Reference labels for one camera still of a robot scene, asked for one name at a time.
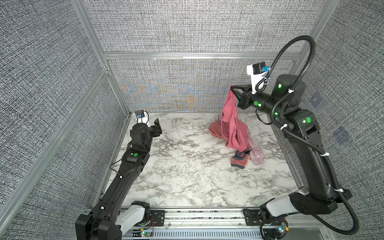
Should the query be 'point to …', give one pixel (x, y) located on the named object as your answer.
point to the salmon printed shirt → (240, 159)
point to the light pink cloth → (256, 154)
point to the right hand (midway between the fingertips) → (233, 84)
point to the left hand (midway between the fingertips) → (152, 120)
